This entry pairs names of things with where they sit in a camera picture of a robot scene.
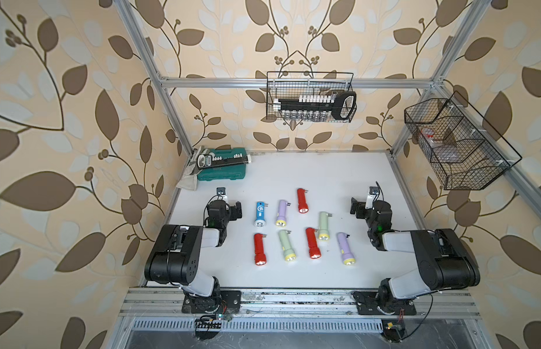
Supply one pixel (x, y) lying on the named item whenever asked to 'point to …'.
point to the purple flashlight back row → (281, 219)
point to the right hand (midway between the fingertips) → (365, 199)
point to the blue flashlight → (260, 214)
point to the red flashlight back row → (302, 206)
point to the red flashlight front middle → (313, 249)
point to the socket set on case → (211, 161)
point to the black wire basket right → (467, 153)
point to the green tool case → (224, 172)
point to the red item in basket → (430, 136)
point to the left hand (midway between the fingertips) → (224, 201)
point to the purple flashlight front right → (347, 257)
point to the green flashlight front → (289, 253)
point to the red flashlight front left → (259, 255)
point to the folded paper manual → (189, 180)
